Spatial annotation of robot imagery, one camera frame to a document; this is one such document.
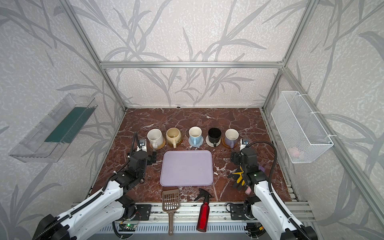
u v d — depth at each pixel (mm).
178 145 980
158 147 940
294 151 731
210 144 968
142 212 733
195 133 968
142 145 698
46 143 630
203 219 693
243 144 723
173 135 994
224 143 985
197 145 985
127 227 713
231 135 980
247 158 618
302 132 619
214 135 956
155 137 990
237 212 733
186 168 896
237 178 819
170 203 769
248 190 789
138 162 604
